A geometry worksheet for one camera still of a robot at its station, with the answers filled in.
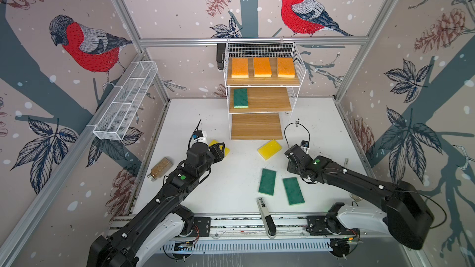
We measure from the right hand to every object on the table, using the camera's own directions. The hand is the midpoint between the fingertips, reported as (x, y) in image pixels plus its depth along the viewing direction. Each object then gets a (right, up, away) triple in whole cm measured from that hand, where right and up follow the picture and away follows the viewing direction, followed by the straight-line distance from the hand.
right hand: (291, 167), depth 85 cm
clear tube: (+30, +1, +7) cm, 31 cm away
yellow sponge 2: (-9, +6, +12) cm, 16 cm away
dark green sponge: (-24, +33, 0) cm, 41 cm away
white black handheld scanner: (-13, -18, -16) cm, 27 cm away
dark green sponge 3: (0, -10, -4) cm, 11 cm away
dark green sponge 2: (-12, -6, -2) cm, 13 cm away
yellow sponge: (-32, +6, +11) cm, 34 cm away
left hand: (-32, +12, -8) cm, 35 cm away
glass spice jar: (-63, -1, 0) cm, 63 cm away
